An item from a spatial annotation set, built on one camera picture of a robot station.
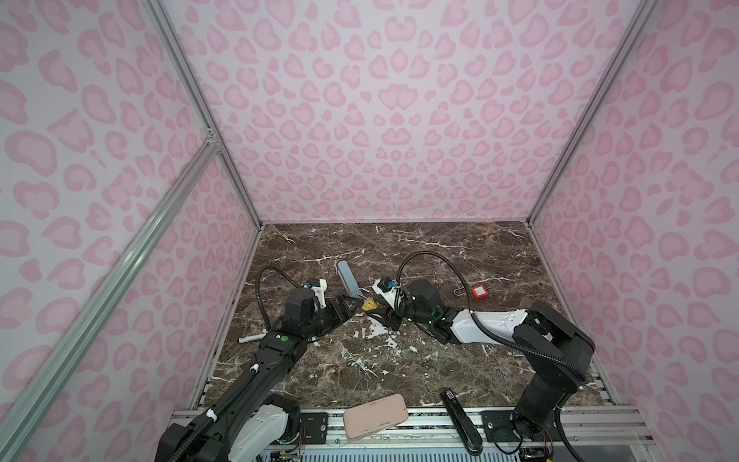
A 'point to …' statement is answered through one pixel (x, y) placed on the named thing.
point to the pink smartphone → (374, 416)
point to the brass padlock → (369, 304)
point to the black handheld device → (467, 427)
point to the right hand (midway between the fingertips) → (373, 304)
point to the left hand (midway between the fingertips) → (356, 302)
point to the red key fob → (479, 292)
